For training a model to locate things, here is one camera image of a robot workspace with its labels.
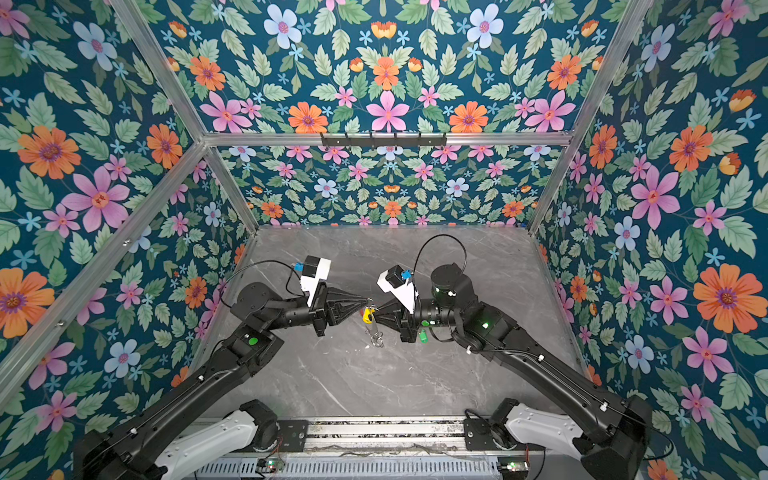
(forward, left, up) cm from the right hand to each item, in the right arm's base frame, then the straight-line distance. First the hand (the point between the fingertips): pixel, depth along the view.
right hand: (373, 313), depth 61 cm
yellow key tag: (0, +1, +1) cm, 1 cm away
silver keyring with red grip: (-4, -1, -3) cm, 5 cm away
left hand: (-2, +1, +7) cm, 7 cm away
